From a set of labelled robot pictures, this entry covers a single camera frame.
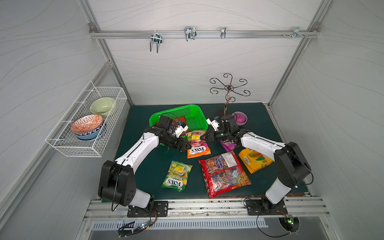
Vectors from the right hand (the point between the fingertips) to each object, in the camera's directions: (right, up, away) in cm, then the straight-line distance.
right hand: (200, 137), depth 84 cm
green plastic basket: (-3, +10, +27) cm, 29 cm away
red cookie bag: (-12, +10, +23) cm, 28 cm away
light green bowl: (-49, +17, -10) cm, 53 cm away
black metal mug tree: (+17, +29, +3) cm, 34 cm away
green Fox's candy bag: (-13, -22, -2) cm, 25 cm away
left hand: (-8, -4, -3) cm, 9 cm away
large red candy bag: (+13, -20, -2) cm, 24 cm away
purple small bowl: (+29, +11, +21) cm, 38 cm away
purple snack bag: (+18, -6, +7) cm, 20 cm away
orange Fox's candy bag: (-1, -5, -1) cm, 5 cm away
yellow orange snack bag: (+31, -13, +1) cm, 34 cm away
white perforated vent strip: (-47, -40, -13) cm, 63 cm away
